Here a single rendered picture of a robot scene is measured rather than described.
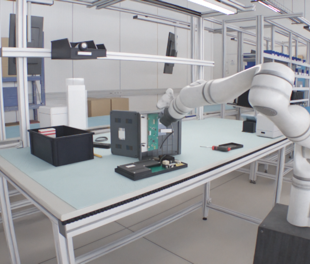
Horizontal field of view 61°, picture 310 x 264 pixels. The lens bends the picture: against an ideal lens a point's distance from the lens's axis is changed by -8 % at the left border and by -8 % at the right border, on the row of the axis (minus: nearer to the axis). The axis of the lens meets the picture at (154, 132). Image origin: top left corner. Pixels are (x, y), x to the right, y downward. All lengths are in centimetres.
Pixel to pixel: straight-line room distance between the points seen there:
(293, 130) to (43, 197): 74
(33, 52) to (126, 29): 499
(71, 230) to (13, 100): 397
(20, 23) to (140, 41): 524
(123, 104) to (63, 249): 423
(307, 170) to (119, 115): 81
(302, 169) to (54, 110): 116
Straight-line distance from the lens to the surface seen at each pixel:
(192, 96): 85
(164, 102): 103
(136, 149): 126
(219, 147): 142
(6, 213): 164
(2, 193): 158
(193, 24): 363
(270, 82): 63
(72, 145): 122
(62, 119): 153
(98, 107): 472
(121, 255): 237
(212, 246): 250
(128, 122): 126
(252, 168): 394
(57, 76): 547
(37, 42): 290
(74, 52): 140
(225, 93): 76
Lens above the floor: 134
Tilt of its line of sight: 10 degrees down
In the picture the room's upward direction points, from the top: straight up
